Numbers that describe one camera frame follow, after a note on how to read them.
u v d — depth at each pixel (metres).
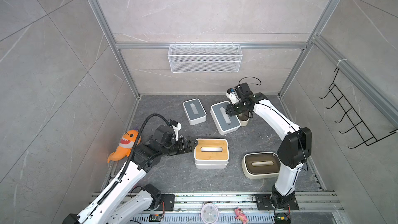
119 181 0.43
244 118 0.98
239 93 0.72
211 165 0.81
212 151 0.80
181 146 0.61
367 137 0.60
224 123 0.85
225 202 0.75
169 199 0.73
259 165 0.84
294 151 0.48
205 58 1.01
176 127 0.66
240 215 0.68
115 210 0.50
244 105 0.64
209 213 0.69
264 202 0.73
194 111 1.07
